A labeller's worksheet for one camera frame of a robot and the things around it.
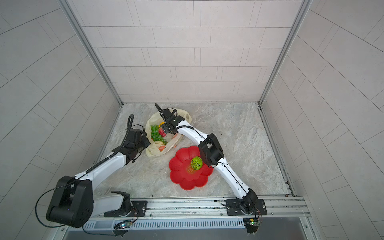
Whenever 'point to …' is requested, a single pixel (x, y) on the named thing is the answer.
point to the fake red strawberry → (162, 132)
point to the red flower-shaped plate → (182, 173)
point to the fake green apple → (196, 163)
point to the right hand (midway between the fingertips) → (169, 125)
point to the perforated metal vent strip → (218, 223)
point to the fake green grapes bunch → (155, 135)
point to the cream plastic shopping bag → (153, 148)
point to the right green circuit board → (251, 222)
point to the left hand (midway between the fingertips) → (151, 137)
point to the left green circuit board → (123, 224)
